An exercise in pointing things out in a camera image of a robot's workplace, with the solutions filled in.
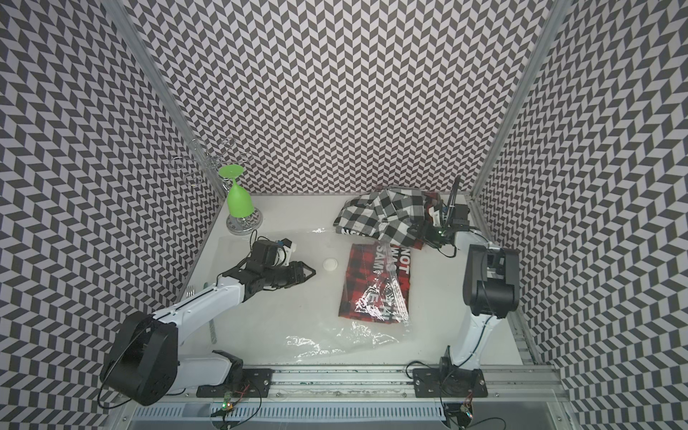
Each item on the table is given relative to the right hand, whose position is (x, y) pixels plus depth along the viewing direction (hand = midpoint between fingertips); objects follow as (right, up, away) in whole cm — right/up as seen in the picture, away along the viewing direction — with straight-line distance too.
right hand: (414, 235), depth 97 cm
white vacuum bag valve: (-31, -11, 0) cm, 33 cm away
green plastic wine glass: (-60, +12, -10) cm, 62 cm away
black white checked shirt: (-10, +8, +2) cm, 13 cm away
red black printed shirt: (+9, +14, +8) cm, 18 cm away
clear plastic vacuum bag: (-38, -27, -11) cm, 48 cm away
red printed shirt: (-15, -15, -12) cm, 24 cm away
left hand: (-36, -12, -12) cm, 40 cm away
